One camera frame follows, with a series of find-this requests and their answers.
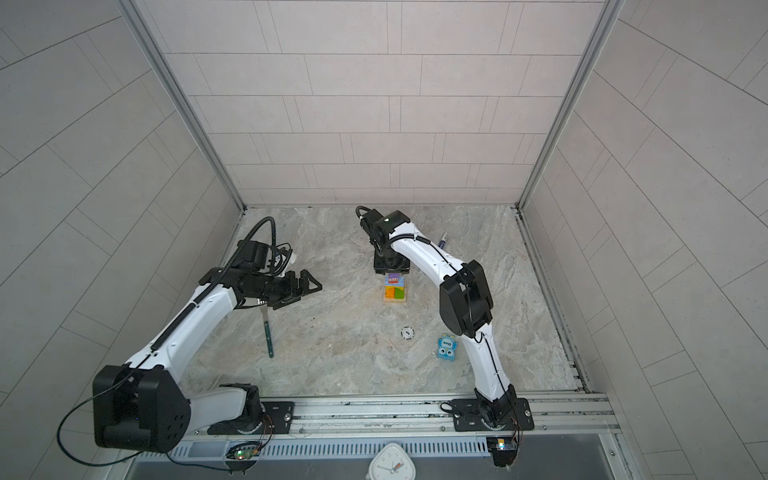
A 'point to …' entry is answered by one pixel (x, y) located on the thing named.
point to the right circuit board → (503, 448)
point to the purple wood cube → (393, 278)
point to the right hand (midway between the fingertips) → (388, 272)
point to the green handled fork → (265, 310)
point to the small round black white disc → (407, 333)
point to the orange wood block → (390, 293)
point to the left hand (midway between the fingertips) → (318, 286)
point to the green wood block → (398, 293)
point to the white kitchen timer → (392, 463)
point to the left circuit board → (243, 454)
